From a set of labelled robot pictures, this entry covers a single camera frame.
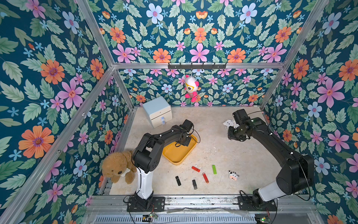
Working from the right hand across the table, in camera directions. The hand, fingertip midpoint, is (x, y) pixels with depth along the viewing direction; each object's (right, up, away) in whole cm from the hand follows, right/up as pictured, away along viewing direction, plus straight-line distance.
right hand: (229, 134), depth 85 cm
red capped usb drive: (-21, -22, +2) cm, 30 cm away
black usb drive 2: (-22, -29, -5) cm, 36 cm away
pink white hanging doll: (-23, +32, +12) cm, 41 cm away
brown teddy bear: (-62, -13, -16) cm, 66 cm away
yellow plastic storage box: (-32, -14, +5) cm, 36 cm away
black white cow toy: (+1, -24, -3) cm, 24 cm away
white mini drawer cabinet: (-47, +15, +13) cm, 51 cm away
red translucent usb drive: (-15, -26, -2) cm, 30 cm away
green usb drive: (-9, -23, +1) cm, 25 cm away
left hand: (-28, -5, +13) cm, 31 cm away
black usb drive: (-32, -27, -3) cm, 42 cm away
